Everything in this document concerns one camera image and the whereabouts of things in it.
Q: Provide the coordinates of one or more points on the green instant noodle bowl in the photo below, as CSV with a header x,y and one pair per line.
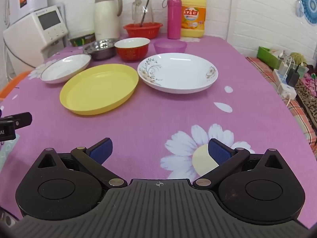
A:
x,y
83,39

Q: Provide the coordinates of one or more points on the yellow plastic plate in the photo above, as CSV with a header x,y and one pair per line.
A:
x,y
99,89

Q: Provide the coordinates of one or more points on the white charger plug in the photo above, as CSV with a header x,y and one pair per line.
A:
x,y
284,66

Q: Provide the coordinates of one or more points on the green plastic box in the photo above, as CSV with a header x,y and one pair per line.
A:
x,y
266,55

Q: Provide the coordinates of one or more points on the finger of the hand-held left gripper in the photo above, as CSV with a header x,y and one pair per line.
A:
x,y
21,119
6,131

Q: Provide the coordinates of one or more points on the red ceramic bowl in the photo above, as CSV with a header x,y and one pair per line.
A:
x,y
132,52

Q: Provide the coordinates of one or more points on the blue round wall decoration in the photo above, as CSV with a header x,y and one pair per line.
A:
x,y
309,3

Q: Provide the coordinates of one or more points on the red plastic basket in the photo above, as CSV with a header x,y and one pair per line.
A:
x,y
143,31

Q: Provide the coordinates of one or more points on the white power strip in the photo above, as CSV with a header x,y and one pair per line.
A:
x,y
281,83

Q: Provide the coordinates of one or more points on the black charger plug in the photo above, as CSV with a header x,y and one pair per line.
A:
x,y
292,76

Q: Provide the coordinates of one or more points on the black stirring stick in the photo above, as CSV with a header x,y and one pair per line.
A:
x,y
146,7

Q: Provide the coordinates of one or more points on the plaid blanket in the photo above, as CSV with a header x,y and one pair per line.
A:
x,y
301,115

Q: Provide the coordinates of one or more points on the purple daisy tablecloth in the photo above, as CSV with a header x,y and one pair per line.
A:
x,y
153,121

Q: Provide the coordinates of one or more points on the cream thermos jug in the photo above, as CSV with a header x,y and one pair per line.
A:
x,y
106,17

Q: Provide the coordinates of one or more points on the leopard print cloth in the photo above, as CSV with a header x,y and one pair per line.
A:
x,y
308,99

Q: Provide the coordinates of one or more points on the clear suction hook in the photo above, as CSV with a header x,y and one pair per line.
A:
x,y
299,8

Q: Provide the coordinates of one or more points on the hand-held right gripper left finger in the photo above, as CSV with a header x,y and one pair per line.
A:
x,y
101,150

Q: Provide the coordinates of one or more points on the pink thermos bottle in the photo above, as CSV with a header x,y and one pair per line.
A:
x,y
173,19

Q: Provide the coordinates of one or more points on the stainless steel bowl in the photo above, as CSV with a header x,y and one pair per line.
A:
x,y
101,50

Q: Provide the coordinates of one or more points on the white countertop appliance with screen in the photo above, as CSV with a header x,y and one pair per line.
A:
x,y
27,37

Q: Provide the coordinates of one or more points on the yellow detergent bottle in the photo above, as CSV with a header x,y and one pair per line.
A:
x,y
193,17

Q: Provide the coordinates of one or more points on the white floral plate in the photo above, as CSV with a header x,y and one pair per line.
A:
x,y
178,73

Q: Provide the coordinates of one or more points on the purple plastic bowl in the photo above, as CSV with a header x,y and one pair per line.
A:
x,y
169,46

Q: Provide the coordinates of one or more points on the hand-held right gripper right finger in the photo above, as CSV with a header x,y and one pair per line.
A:
x,y
219,151

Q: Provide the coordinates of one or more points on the glass pitcher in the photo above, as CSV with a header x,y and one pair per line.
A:
x,y
148,10

